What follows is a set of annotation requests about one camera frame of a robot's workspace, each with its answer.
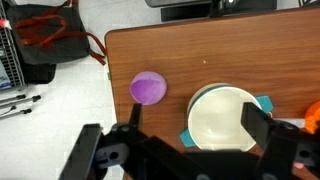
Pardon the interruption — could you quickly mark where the white bowl with teal band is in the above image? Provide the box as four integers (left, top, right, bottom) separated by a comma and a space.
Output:
179, 82, 274, 153

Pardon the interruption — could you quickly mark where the grey wire cart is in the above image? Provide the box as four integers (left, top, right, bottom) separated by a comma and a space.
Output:
0, 0, 28, 92

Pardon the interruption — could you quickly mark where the orange plastic bowl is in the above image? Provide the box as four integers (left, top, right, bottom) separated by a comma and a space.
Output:
303, 100, 320, 135

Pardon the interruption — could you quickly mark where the tripod stand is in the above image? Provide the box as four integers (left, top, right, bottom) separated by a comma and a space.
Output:
0, 94, 43, 121

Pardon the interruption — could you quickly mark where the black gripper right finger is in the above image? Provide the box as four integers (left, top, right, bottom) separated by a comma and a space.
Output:
241, 101, 320, 180

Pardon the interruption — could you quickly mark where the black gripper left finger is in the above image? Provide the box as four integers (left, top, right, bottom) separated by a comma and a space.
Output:
58, 103, 158, 180

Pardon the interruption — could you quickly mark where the black bag with red straps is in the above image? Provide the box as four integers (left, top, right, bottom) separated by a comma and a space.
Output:
4, 0, 108, 85

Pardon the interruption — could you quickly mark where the purple ball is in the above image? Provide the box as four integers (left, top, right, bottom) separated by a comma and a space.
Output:
129, 70, 168, 106

